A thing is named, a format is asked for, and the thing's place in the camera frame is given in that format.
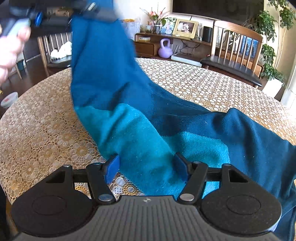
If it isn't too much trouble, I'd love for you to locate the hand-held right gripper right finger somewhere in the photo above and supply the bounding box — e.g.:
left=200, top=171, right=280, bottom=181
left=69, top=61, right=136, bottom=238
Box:
left=173, top=152, right=247, bottom=205

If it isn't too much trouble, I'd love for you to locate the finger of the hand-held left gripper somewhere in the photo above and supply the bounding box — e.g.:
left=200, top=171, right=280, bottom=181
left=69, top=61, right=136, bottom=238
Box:
left=74, top=0, right=117, bottom=22
left=34, top=11, right=44, bottom=28

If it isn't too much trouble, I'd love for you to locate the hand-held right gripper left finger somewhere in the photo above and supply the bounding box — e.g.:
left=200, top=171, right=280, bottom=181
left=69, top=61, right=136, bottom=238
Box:
left=44, top=153, right=121, bottom=204

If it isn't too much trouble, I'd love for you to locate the teal blue sweater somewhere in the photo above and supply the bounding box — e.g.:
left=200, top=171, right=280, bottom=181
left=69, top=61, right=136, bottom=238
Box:
left=69, top=14, right=296, bottom=241

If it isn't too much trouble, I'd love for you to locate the person's left hand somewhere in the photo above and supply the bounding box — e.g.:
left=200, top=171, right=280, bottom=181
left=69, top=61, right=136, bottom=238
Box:
left=0, top=26, right=32, bottom=85

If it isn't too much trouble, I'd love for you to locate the grey gift bag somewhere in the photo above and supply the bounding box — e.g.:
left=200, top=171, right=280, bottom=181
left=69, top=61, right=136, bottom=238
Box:
left=122, top=19, right=142, bottom=41

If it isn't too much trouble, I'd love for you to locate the white crumpled cloth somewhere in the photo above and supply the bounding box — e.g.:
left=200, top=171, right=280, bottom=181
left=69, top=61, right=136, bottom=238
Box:
left=50, top=41, right=73, bottom=59

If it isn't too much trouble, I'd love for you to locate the wooden chair black seat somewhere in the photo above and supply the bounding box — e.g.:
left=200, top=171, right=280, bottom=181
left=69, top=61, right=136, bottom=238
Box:
left=37, top=31, right=74, bottom=77
left=200, top=20, right=264, bottom=87

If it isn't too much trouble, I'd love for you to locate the wooden TV stand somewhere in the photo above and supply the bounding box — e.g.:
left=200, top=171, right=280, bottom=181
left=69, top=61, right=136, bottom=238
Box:
left=133, top=32, right=264, bottom=67

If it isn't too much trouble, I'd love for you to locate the pink flowering potted plant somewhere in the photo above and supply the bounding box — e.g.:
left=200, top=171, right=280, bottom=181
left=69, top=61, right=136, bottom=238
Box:
left=140, top=7, right=173, bottom=35

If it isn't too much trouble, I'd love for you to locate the colourful picture card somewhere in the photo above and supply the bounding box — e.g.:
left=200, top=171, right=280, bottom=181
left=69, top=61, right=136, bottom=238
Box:
left=160, top=17, right=177, bottom=35

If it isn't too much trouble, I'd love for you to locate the purple kettlebell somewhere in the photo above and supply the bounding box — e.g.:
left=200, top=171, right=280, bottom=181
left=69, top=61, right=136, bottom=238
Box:
left=158, top=38, right=173, bottom=58

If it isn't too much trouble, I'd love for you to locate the white plastic tub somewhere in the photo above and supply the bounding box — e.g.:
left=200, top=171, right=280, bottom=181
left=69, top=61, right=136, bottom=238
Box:
left=0, top=91, right=19, bottom=109

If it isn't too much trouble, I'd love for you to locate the black cylinder speaker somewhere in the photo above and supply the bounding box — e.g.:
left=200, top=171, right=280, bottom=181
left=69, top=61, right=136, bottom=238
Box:
left=203, top=26, right=213, bottom=43

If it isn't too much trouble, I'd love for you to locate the black television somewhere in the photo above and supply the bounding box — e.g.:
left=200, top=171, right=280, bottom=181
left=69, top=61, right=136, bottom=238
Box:
left=172, top=0, right=264, bottom=22

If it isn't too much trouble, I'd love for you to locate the blue printed box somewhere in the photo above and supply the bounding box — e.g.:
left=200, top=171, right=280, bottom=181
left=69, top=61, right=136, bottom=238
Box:
left=239, top=37, right=259, bottom=57

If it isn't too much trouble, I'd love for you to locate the green plant in white pot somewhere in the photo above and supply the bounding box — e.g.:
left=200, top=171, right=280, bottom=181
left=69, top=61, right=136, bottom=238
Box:
left=253, top=0, right=296, bottom=99

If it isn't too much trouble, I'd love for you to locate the yellow photo frame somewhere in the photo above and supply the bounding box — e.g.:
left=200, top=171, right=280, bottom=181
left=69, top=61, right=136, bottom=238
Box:
left=172, top=19, right=199, bottom=39

